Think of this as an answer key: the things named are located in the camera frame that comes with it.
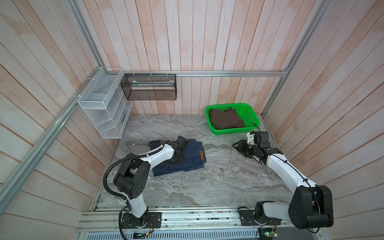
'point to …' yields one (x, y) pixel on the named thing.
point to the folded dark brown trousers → (229, 118)
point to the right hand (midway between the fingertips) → (234, 145)
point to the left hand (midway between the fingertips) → (176, 165)
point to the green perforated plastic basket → (245, 112)
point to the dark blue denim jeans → (195, 158)
